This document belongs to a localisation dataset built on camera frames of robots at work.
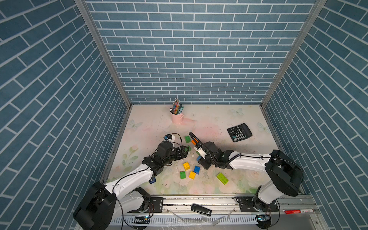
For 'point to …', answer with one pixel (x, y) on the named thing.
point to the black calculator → (239, 132)
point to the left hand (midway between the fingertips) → (188, 151)
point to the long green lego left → (190, 149)
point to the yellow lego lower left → (186, 166)
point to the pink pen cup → (177, 119)
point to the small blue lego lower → (197, 169)
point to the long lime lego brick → (223, 178)
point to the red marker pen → (296, 211)
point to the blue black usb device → (152, 180)
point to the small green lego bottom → (182, 175)
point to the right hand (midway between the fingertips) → (201, 159)
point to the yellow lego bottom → (192, 175)
